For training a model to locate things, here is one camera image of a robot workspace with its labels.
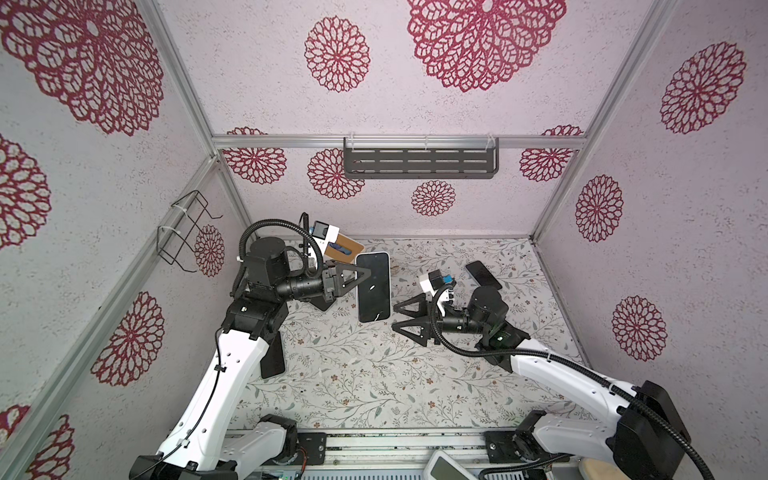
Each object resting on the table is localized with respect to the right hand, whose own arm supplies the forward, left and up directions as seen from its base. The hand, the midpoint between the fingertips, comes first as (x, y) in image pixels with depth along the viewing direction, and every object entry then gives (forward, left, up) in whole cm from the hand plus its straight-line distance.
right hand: (394, 319), depth 64 cm
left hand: (+4, +6, +9) cm, 11 cm away
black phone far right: (+36, -32, -32) cm, 58 cm away
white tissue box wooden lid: (+44, +19, -25) cm, 54 cm away
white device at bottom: (-24, -11, -26) cm, 37 cm away
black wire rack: (+19, +56, +5) cm, 59 cm away
